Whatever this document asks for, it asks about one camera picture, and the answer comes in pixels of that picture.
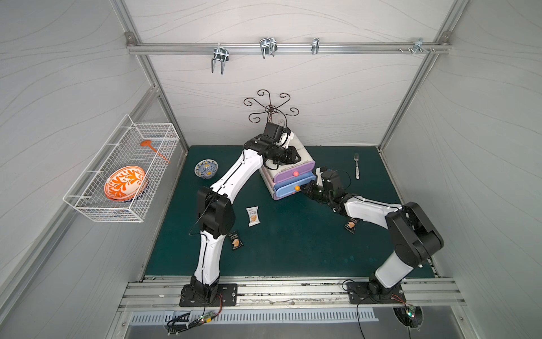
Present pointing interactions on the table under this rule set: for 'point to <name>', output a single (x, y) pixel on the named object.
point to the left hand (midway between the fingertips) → (299, 159)
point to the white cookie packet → (253, 216)
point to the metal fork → (357, 168)
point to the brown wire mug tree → (269, 109)
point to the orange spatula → (147, 143)
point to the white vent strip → (253, 316)
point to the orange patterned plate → (124, 183)
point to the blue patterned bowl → (206, 168)
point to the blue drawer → (291, 185)
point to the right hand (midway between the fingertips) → (299, 185)
